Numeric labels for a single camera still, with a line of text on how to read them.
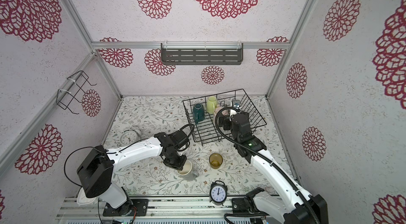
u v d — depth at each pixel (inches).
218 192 29.9
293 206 15.5
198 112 39.0
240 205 29.4
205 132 39.4
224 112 24.8
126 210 26.3
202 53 37.3
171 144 24.3
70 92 29.7
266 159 19.2
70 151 17.5
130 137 37.2
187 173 29.2
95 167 19.5
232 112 25.8
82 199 29.3
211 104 40.6
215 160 34.5
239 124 21.5
